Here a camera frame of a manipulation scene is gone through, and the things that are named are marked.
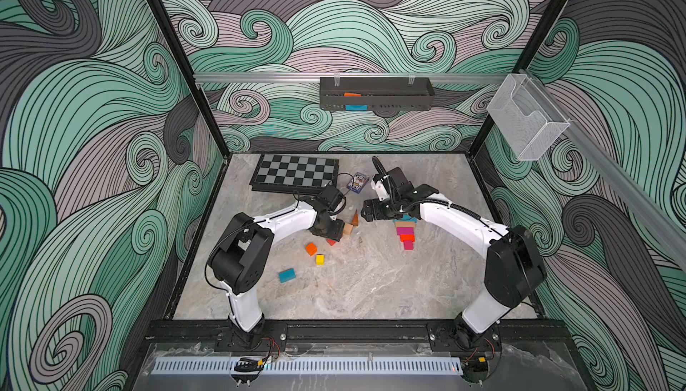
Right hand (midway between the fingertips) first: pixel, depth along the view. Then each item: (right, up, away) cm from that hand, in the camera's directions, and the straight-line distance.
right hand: (375, 211), depth 88 cm
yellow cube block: (-18, -16, -1) cm, 24 cm away
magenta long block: (+12, -8, +8) cm, 16 cm away
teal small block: (-29, -21, -2) cm, 36 cm away
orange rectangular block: (+13, -10, +6) cm, 17 cm away
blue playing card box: (-4, +9, +21) cm, 23 cm away
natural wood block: (-9, -7, +6) cm, 13 cm away
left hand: (-13, -7, +3) cm, 15 cm away
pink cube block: (+13, -12, +4) cm, 18 cm away
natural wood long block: (+12, -6, +8) cm, 16 cm away
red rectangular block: (-15, -11, +4) cm, 19 cm away
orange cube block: (-22, -13, +2) cm, 25 cm away
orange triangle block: (-6, -4, +10) cm, 12 cm away
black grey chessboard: (-31, +13, +20) cm, 39 cm away
